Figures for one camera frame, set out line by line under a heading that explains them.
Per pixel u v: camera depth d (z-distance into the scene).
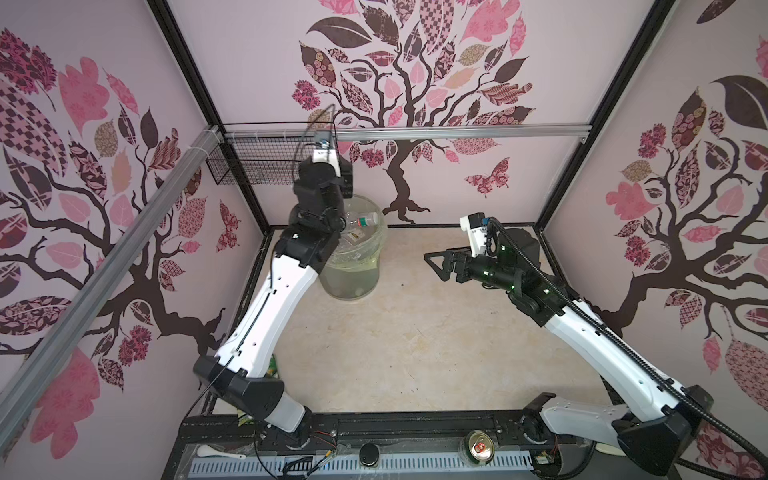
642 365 0.41
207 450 0.71
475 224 0.59
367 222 0.87
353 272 0.86
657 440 0.39
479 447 0.62
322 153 0.51
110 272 0.54
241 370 0.39
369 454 0.62
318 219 0.46
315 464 0.69
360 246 0.78
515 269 0.49
